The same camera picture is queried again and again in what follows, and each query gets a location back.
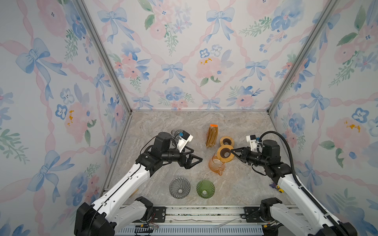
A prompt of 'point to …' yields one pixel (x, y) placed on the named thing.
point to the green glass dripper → (205, 189)
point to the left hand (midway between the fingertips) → (197, 154)
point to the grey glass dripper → (179, 188)
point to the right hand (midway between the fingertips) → (231, 150)
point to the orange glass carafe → (216, 165)
